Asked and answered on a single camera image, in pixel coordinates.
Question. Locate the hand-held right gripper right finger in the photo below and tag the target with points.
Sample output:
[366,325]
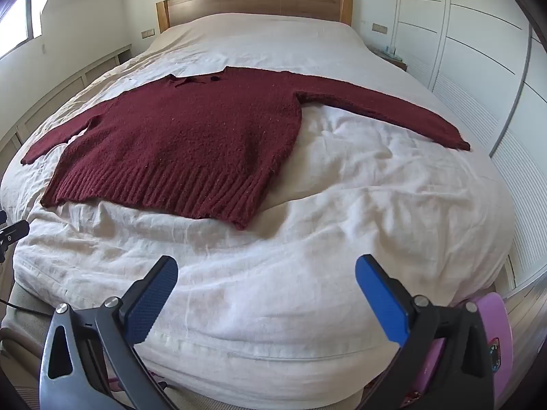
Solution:
[380,301]

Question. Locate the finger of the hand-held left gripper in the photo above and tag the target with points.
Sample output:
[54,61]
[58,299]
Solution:
[15,231]

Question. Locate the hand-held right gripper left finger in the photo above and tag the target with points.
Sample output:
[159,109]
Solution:
[153,301]

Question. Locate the maroon knitted sweater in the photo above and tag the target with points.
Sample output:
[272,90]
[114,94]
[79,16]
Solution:
[192,145]

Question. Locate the bed with white duvet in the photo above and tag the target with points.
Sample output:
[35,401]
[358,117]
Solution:
[342,188]

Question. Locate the low white louvred cabinet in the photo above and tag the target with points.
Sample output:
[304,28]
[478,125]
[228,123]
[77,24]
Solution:
[51,94]

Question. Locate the window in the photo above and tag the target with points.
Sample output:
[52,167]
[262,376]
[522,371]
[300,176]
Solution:
[19,21]

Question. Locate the wooden nightstand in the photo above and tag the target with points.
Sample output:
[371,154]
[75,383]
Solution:
[395,63]

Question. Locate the small blue item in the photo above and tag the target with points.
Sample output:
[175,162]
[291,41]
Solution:
[392,52]

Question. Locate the white wardrobe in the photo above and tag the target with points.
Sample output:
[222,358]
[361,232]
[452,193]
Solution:
[478,51]

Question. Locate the wooden headboard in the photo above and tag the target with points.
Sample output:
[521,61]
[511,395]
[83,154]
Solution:
[256,6]

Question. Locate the wall switch plate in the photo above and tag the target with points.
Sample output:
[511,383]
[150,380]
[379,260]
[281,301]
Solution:
[379,28]
[148,33]

